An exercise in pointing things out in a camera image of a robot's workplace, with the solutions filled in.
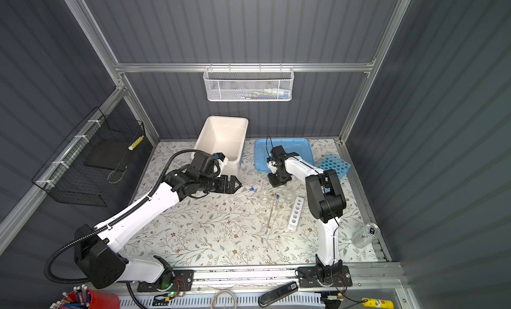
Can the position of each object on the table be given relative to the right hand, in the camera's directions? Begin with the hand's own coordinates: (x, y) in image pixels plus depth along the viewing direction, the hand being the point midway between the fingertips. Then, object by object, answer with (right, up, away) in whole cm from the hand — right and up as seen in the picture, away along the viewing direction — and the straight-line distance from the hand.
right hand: (278, 184), depth 99 cm
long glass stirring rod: (-5, -16, -10) cm, 19 cm away
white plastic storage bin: (-29, +27, +16) cm, 43 cm away
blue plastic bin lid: (-7, +19, +17) cm, 26 cm away
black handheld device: (-2, -37, -26) cm, 45 cm away
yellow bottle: (+31, -37, -32) cm, 58 cm away
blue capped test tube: (-13, -3, 0) cm, 13 cm away
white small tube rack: (+5, -15, -15) cm, 22 cm away
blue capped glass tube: (-1, -8, -4) cm, 9 cm away
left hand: (-20, +3, -21) cm, 29 cm away
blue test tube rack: (+29, +11, +5) cm, 32 cm away
